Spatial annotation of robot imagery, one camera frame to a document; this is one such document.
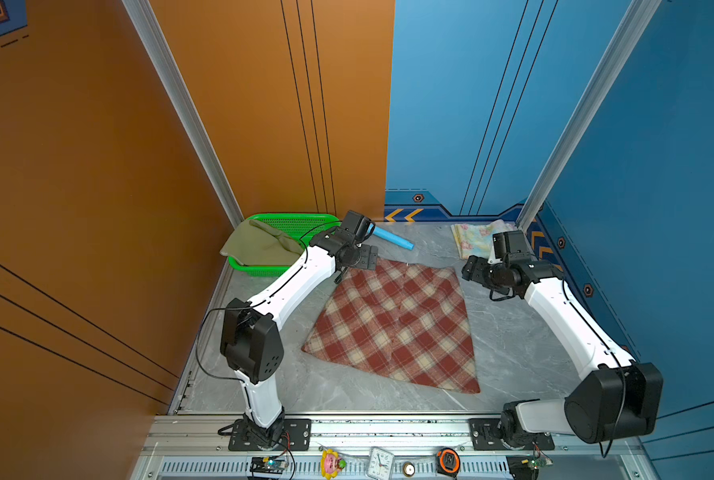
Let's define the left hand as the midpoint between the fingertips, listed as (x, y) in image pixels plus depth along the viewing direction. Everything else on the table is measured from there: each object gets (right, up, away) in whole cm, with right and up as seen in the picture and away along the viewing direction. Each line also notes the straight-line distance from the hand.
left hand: (360, 252), depth 87 cm
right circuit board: (+40, -51, -17) cm, 67 cm away
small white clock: (+5, -48, -19) cm, 52 cm away
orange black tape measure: (+20, -47, -20) cm, 55 cm away
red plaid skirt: (+14, -20, +5) cm, 25 cm away
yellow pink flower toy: (-6, -47, -21) cm, 52 cm away
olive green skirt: (-38, +3, +17) cm, 42 cm away
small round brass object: (+11, -48, -21) cm, 54 cm away
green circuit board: (-22, -51, -16) cm, 58 cm away
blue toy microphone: (+11, +6, +28) cm, 31 cm away
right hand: (+32, -6, -3) cm, 32 cm away
